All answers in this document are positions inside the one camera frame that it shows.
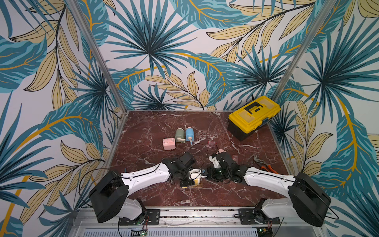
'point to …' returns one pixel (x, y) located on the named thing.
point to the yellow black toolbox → (249, 118)
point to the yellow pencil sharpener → (197, 181)
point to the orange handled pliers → (264, 165)
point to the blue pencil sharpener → (189, 135)
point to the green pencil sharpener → (179, 136)
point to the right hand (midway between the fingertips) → (201, 176)
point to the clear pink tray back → (211, 144)
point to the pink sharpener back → (169, 143)
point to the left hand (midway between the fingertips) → (190, 179)
